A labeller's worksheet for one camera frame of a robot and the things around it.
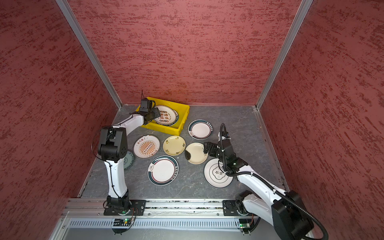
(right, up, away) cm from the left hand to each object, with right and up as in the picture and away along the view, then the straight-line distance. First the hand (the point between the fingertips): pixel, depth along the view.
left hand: (156, 114), depth 105 cm
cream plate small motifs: (+13, -21, -6) cm, 26 cm away
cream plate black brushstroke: (+27, -26, -10) cm, 39 cm away
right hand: (+36, -20, -20) cm, 45 cm away
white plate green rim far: (+32, -11, +2) cm, 34 cm away
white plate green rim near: (+9, -34, -18) cm, 39 cm away
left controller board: (-8, -54, -34) cm, 64 cm away
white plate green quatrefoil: (+39, -37, -20) cm, 57 cm away
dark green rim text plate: (+9, -1, +7) cm, 11 cm away
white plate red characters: (+2, -4, 0) cm, 5 cm away
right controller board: (+53, -54, -34) cm, 83 cm away
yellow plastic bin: (+18, +3, +6) cm, 20 cm away
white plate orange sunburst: (-5, -22, -8) cm, 23 cm away
